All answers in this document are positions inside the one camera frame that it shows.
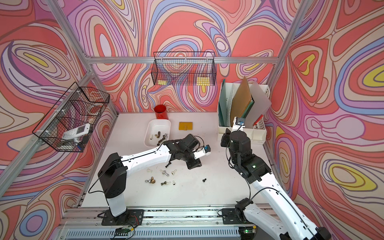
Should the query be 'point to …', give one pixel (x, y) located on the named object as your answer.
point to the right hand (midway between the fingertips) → (229, 133)
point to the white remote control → (76, 132)
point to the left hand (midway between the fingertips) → (201, 162)
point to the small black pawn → (204, 180)
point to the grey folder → (261, 103)
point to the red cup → (160, 111)
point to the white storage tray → (153, 126)
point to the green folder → (222, 105)
